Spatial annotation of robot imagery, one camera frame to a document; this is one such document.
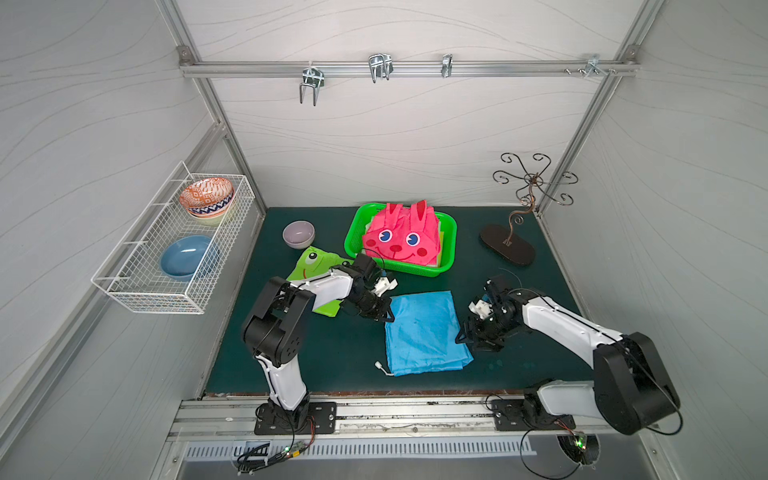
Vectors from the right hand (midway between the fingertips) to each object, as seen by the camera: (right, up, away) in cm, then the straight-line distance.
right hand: (465, 342), depth 83 cm
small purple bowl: (-56, +31, +25) cm, 68 cm away
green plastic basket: (-33, +35, +23) cm, 53 cm away
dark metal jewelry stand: (+18, +28, +24) cm, 41 cm away
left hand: (-21, +5, +4) cm, 22 cm away
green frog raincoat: (-48, +21, +19) cm, 55 cm away
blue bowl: (-68, +26, -17) cm, 75 cm away
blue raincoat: (-12, 0, +3) cm, 12 cm away
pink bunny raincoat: (-16, +31, +19) cm, 39 cm away
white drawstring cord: (-24, -6, -1) cm, 25 cm away
